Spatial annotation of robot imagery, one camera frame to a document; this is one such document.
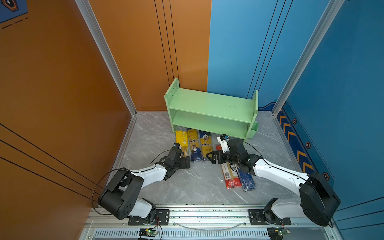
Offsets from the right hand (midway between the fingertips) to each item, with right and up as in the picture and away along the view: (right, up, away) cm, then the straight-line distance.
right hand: (211, 154), depth 83 cm
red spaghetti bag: (+11, -11, +2) cm, 16 cm away
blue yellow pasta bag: (-2, +4, +15) cm, 16 cm away
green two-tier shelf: (-2, +23, 0) cm, 23 cm away
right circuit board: (+30, -35, -13) cm, 48 cm away
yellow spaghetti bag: (-19, +7, +19) cm, 27 cm away
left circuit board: (-32, -35, -12) cm, 49 cm away
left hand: (-16, -5, +9) cm, 19 cm away
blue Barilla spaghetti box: (+19, -15, -3) cm, 25 cm away
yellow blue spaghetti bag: (-9, -1, +11) cm, 14 cm away
